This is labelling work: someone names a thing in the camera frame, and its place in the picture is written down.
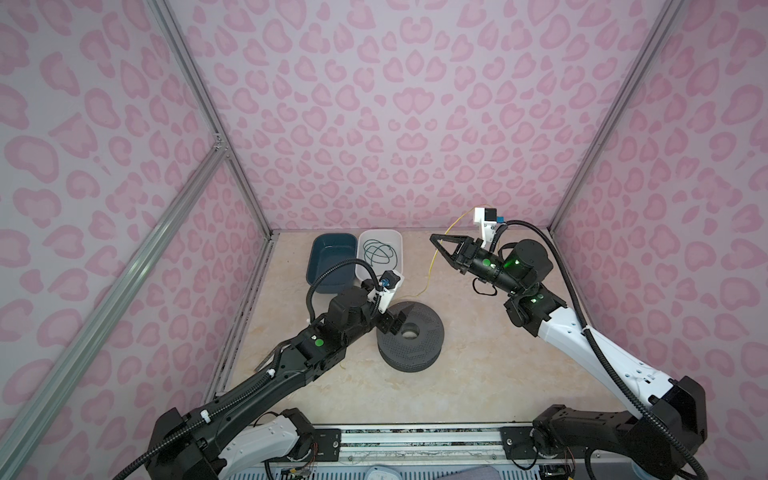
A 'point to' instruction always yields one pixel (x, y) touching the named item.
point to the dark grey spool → (411, 355)
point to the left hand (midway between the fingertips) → (401, 288)
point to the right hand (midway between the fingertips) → (433, 240)
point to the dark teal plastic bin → (325, 252)
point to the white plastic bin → (392, 237)
